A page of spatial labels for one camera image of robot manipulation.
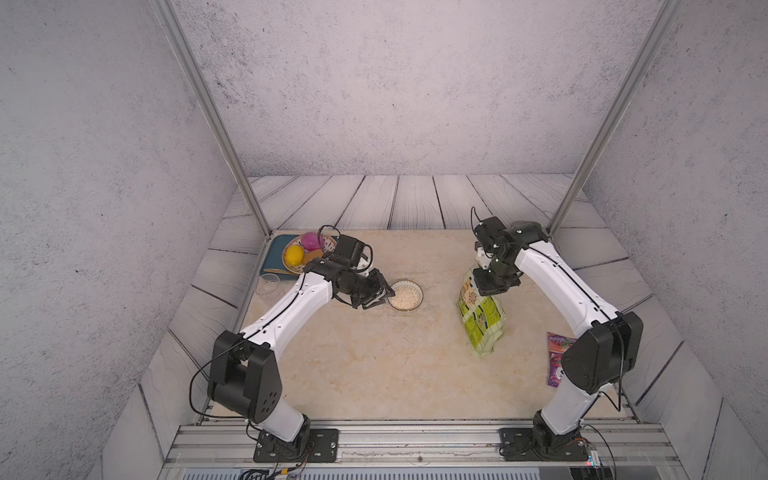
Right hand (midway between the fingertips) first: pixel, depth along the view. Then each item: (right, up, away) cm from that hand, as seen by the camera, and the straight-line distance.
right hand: (489, 289), depth 81 cm
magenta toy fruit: (-56, +14, +29) cm, 64 cm away
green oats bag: (-1, -8, +2) cm, 8 cm away
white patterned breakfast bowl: (-21, -4, +16) cm, 27 cm away
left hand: (-25, -2, -1) cm, 25 cm away
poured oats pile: (-21, -4, +16) cm, 27 cm away
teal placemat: (-71, +8, +33) cm, 79 cm away
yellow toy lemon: (-61, +9, +26) cm, 67 cm away
